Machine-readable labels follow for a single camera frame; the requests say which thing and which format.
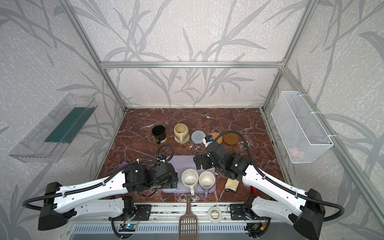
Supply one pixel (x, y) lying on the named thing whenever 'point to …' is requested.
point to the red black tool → (255, 191)
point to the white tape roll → (213, 220)
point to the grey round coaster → (197, 136)
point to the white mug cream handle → (189, 179)
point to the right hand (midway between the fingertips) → (201, 152)
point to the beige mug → (181, 130)
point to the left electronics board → (127, 227)
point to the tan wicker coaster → (215, 135)
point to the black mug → (159, 132)
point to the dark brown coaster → (231, 138)
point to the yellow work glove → (231, 184)
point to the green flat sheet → (70, 127)
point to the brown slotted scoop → (188, 227)
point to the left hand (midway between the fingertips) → (174, 179)
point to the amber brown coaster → (164, 142)
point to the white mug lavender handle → (207, 180)
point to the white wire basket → (302, 136)
